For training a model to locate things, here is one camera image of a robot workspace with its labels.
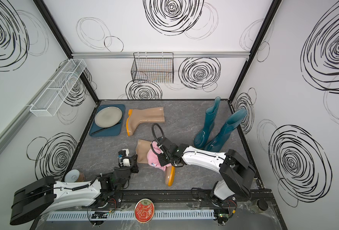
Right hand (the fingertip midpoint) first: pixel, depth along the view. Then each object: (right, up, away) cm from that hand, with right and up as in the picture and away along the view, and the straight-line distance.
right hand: (161, 159), depth 82 cm
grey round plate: (-42, +24, +26) cm, 55 cm away
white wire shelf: (-57, +35, -7) cm, 67 cm away
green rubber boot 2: (+26, +11, +9) cm, 30 cm away
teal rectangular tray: (-35, +14, +20) cm, 43 cm away
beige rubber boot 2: (-8, +26, +29) cm, 39 cm away
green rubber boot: (+35, +7, +7) cm, 36 cm away
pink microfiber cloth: (-5, +2, 0) cm, 5 cm away
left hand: (-13, +1, 0) cm, 13 cm away
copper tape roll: (-47, -7, -6) cm, 48 cm away
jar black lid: (+48, -15, -18) cm, 53 cm away
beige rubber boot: (-13, +5, +10) cm, 17 cm away
